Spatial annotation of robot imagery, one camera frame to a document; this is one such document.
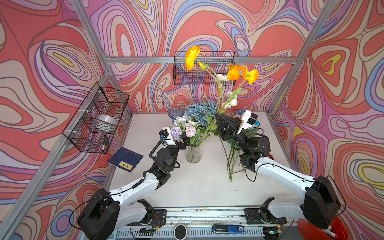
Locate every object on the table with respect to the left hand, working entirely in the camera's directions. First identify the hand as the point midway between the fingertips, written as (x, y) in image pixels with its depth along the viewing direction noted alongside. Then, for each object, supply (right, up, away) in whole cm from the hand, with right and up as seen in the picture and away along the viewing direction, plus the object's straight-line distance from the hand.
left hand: (181, 128), depth 74 cm
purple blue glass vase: (-6, +10, +21) cm, 24 cm away
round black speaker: (0, -46, -8) cm, 47 cm away
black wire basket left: (-45, +15, +6) cm, 48 cm away
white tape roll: (-36, +3, -4) cm, 37 cm away
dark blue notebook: (-36, -20, +18) cm, 45 cm away
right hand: (+15, +5, -16) cm, 22 cm away
